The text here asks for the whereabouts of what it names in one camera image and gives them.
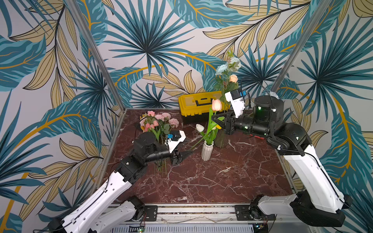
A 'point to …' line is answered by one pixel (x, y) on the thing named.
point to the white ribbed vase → (207, 151)
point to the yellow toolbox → (194, 108)
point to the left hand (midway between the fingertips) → (190, 148)
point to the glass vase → (221, 140)
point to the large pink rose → (151, 113)
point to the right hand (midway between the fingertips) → (212, 117)
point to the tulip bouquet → (209, 136)
